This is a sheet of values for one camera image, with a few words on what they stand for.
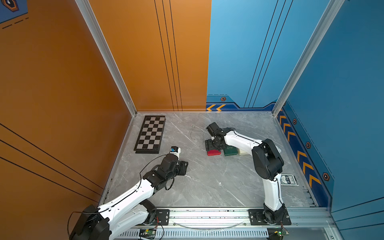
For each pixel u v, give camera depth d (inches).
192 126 44.1
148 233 28.1
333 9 27.5
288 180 32.9
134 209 23.3
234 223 28.5
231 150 36.9
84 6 27.3
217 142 28.2
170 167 24.9
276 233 27.6
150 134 40.3
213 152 36.4
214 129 30.6
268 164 20.7
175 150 29.0
